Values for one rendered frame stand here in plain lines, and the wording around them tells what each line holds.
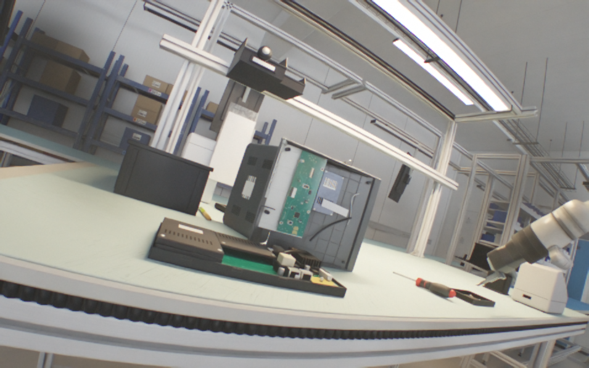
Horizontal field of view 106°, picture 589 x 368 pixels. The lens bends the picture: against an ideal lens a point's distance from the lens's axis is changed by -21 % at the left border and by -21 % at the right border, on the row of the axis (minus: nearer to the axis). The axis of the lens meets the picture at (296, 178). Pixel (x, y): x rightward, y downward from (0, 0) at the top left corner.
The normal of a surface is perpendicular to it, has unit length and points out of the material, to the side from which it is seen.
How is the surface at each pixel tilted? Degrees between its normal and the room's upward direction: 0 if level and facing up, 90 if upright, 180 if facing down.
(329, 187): 90
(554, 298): 90
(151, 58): 90
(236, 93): 97
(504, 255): 76
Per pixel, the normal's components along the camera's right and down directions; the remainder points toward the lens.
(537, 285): -0.87, -0.31
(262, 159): -0.66, -0.27
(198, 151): 0.43, 0.07
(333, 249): 0.04, -0.07
